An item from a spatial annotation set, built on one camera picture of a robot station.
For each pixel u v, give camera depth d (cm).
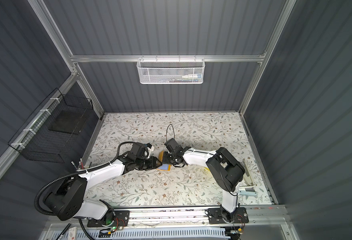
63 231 70
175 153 72
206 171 89
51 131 73
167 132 108
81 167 79
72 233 69
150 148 84
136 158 69
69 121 79
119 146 75
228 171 50
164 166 91
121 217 74
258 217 74
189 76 91
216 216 73
